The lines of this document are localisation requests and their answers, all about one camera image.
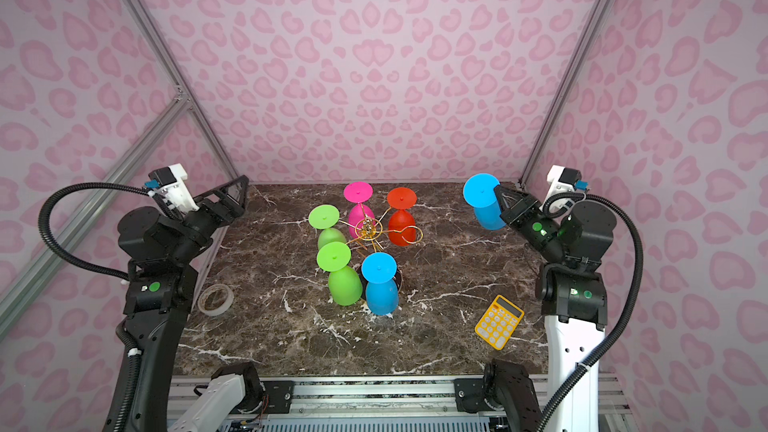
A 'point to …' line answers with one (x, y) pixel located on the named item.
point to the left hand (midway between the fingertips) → (236, 177)
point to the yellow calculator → (499, 322)
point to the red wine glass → (402, 228)
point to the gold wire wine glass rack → (370, 230)
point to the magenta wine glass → (358, 192)
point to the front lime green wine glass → (344, 283)
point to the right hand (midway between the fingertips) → (494, 187)
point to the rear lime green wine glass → (324, 216)
